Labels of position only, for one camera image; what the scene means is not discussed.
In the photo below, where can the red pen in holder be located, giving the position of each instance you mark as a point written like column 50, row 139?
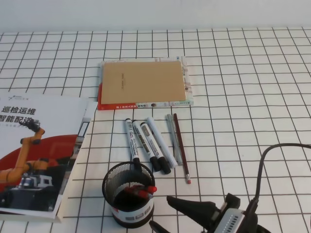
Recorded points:
column 140, row 193

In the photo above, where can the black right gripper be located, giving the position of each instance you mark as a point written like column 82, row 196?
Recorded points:
column 207, row 215

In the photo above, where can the left black white marker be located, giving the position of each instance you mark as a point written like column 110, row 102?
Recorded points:
column 133, row 145

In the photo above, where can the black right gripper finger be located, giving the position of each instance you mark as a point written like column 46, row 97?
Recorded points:
column 157, row 228

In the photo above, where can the black mesh pen holder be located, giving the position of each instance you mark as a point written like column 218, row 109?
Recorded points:
column 128, row 210

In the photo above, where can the black white marker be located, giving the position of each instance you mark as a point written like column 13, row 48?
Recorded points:
column 152, row 158
column 133, row 145
column 156, row 149

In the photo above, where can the dark red pencil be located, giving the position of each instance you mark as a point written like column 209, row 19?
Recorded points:
column 181, row 146

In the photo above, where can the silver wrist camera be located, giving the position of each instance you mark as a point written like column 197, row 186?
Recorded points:
column 230, row 221

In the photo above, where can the white pen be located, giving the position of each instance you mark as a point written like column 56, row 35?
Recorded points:
column 165, row 149

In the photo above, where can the middle black white marker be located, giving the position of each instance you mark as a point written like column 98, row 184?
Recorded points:
column 152, row 158

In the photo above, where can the red marker pen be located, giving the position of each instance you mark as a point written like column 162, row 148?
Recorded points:
column 148, row 189

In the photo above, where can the grey clear pen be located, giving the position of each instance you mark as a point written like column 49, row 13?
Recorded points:
column 176, row 148

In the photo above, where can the right black white marker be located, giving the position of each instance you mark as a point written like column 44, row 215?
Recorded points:
column 156, row 149

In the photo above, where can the brown kraft notebook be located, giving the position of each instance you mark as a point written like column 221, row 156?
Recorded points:
column 140, row 82

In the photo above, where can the robot brochure book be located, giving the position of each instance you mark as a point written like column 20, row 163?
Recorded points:
column 40, row 138

